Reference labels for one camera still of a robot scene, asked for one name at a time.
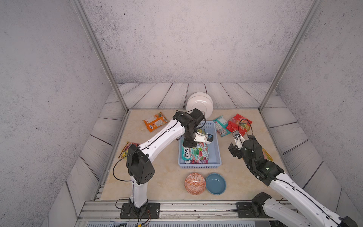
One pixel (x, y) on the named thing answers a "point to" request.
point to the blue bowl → (215, 184)
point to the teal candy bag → (220, 124)
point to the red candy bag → (237, 123)
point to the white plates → (202, 101)
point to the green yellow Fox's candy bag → (202, 131)
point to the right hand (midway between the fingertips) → (242, 139)
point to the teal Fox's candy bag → (201, 152)
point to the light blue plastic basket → (214, 161)
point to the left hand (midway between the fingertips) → (195, 142)
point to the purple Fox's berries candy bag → (195, 161)
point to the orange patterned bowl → (194, 184)
